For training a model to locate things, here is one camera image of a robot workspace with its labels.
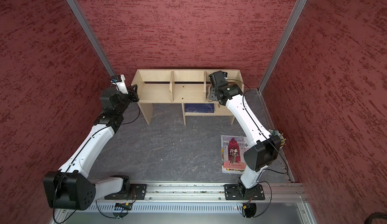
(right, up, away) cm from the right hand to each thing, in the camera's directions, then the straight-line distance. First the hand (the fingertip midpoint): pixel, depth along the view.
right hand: (218, 96), depth 81 cm
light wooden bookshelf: (-17, +6, +7) cm, 19 cm away
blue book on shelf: (-10, -6, +9) cm, 15 cm away
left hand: (-44, +4, -4) cm, 44 cm away
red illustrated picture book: (+10, -31, +7) cm, 33 cm away
